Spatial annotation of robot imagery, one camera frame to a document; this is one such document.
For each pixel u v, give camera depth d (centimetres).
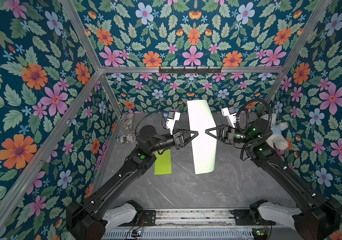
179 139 54
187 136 59
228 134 55
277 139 95
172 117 55
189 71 94
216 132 58
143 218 73
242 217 72
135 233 72
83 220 37
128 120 111
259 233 72
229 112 56
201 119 58
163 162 95
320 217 37
